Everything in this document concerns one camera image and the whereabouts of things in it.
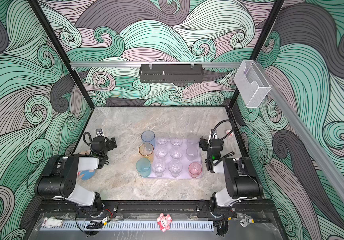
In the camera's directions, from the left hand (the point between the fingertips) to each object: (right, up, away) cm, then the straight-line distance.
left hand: (105, 138), depth 94 cm
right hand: (+68, 0, -1) cm, 68 cm away
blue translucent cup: (+29, +1, -3) cm, 29 cm away
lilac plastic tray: (+56, -10, 0) cm, 57 cm away
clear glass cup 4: (+36, -17, -8) cm, 40 cm away
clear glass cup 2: (+37, -2, +4) cm, 37 cm away
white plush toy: (-13, -36, -26) cm, 46 cm away
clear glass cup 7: (+45, -16, -8) cm, 48 cm away
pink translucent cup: (+57, -17, -8) cm, 60 cm away
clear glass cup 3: (+37, -7, -5) cm, 38 cm away
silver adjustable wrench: (+79, -36, -24) cm, 90 cm away
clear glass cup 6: (+46, -9, -4) cm, 47 cm away
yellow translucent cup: (+28, -6, -11) cm, 31 cm away
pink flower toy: (+39, -35, -27) cm, 59 cm away
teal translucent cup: (+26, -16, -9) cm, 32 cm away
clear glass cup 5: (+47, -3, +3) cm, 47 cm away
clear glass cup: (+56, 0, -3) cm, 56 cm away
